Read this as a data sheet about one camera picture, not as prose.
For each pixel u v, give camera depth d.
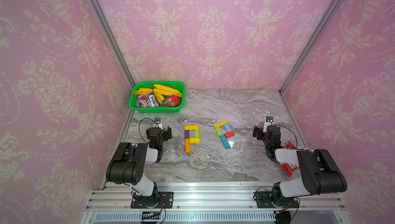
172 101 1.05
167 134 0.89
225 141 0.95
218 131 0.98
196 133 0.97
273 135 0.71
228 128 1.00
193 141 0.95
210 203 1.91
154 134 0.73
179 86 1.16
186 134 0.97
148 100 1.06
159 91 1.09
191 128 1.00
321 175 0.43
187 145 0.92
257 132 0.86
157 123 0.81
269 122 0.81
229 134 0.97
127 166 0.45
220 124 1.02
